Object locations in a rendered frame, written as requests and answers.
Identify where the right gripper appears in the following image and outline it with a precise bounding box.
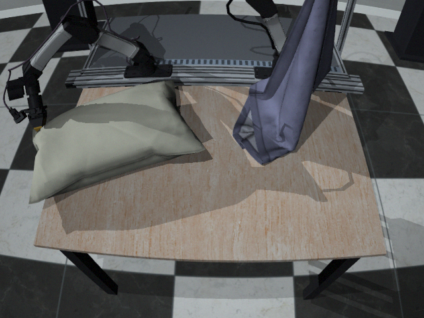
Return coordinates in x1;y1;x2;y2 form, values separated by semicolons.
25;95;47;132

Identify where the grey slotted metal crossbar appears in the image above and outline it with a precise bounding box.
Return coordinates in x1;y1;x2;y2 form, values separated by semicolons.
65;70;364;94

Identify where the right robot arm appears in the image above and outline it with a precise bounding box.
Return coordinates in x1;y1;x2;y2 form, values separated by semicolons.
6;15;172;101

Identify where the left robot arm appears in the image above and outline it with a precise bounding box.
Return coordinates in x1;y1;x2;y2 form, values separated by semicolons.
245;0;287;79

